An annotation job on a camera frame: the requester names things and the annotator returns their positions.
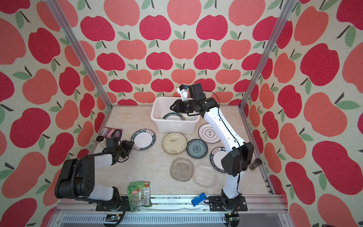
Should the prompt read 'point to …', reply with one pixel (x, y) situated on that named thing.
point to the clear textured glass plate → (204, 175)
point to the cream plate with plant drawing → (174, 143)
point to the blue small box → (198, 199)
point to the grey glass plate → (182, 169)
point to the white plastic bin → (160, 106)
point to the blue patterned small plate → (196, 148)
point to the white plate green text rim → (143, 139)
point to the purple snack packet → (108, 132)
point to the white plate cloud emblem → (207, 133)
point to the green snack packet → (139, 194)
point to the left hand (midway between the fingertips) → (134, 145)
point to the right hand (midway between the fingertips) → (172, 110)
